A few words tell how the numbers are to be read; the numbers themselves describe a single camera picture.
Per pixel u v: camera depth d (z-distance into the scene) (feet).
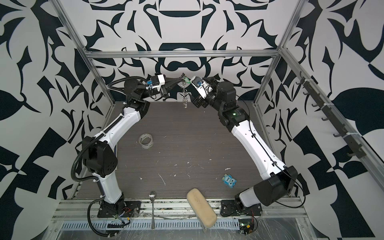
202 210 2.34
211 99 1.91
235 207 2.42
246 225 2.34
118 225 2.39
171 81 2.02
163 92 2.01
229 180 2.68
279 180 1.30
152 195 2.54
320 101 1.96
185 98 4.00
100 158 1.58
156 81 1.77
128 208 2.39
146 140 3.23
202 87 1.78
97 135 1.65
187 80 2.11
